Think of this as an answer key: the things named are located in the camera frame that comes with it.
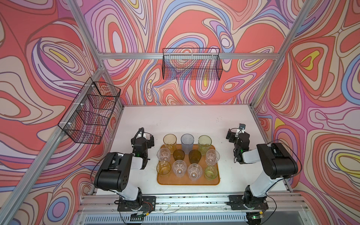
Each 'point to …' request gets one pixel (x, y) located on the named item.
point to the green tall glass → (204, 142)
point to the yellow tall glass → (169, 140)
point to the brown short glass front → (178, 154)
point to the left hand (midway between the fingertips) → (144, 135)
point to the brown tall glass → (194, 156)
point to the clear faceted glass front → (179, 168)
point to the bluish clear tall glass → (187, 140)
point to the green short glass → (211, 172)
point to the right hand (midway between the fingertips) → (236, 132)
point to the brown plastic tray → (171, 179)
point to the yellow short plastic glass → (163, 168)
